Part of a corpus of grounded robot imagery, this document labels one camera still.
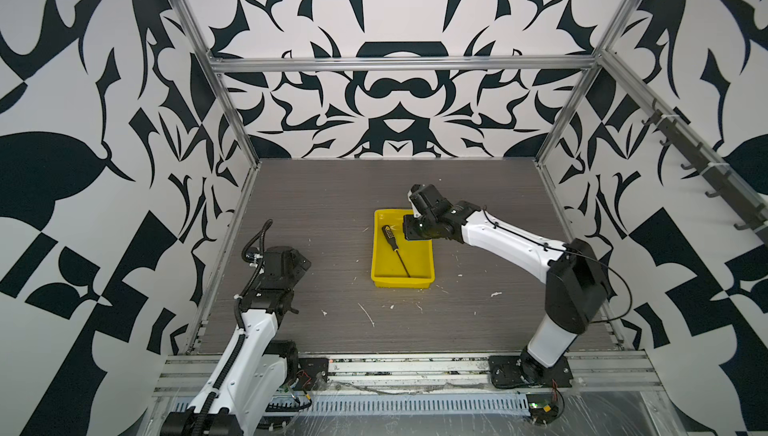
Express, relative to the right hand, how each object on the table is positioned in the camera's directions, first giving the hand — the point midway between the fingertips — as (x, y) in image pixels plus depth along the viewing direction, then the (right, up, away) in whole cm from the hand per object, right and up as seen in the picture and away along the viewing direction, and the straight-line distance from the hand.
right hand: (406, 226), depth 86 cm
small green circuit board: (+31, -41, -14) cm, 53 cm away
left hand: (-33, -9, -2) cm, 34 cm away
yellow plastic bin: (-2, -12, +8) cm, 14 cm away
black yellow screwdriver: (-3, -7, +11) cm, 13 cm away
